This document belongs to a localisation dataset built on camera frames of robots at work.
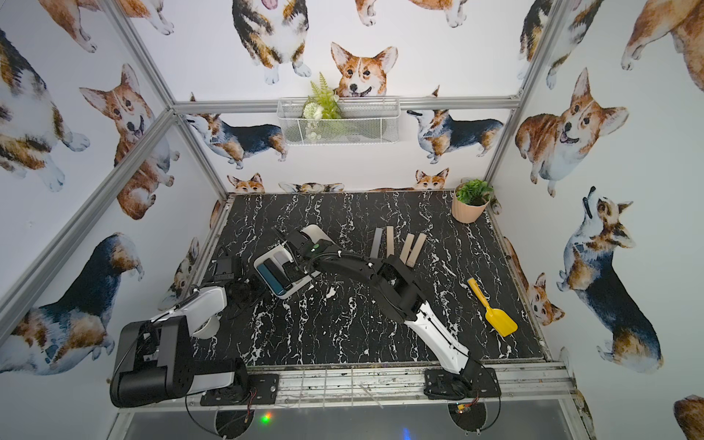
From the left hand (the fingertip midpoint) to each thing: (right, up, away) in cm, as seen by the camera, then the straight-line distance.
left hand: (271, 283), depth 92 cm
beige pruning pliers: (+47, +11, +8) cm, 49 cm away
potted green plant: (+71, +29, +10) cm, 77 cm away
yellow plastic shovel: (+73, -10, -7) cm, 74 cm away
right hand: (+5, +3, -2) cm, 6 cm away
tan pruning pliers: (+41, +13, +11) cm, 44 cm away
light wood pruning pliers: (+47, +8, +6) cm, 48 cm away
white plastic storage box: (0, +9, +8) cm, 12 cm away
